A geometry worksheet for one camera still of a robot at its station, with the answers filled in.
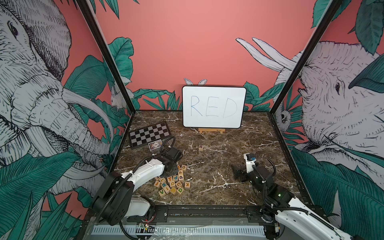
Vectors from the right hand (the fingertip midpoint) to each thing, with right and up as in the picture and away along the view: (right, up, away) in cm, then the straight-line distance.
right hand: (237, 161), depth 80 cm
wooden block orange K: (-27, -13, +2) cm, 31 cm away
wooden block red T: (-38, -11, +4) cm, 39 cm away
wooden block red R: (-20, +5, +18) cm, 27 cm away
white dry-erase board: (-11, +32, +19) cm, 39 cm away
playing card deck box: (-50, +6, +18) cm, 54 cm away
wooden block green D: (-31, -16, 0) cm, 35 cm away
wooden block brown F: (-32, -8, +6) cm, 33 cm away
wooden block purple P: (-31, -10, +4) cm, 33 cm away
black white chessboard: (-57, +13, +23) cm, 63 cm away
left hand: (-37, -6, +8) cm, 38 cm away
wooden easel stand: (-11, +16, +27) cm, 33 cm away
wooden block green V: (-41, -16, -2) cm, 44 cm away
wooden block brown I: (-39, -15, 0) cm, 42 cm away
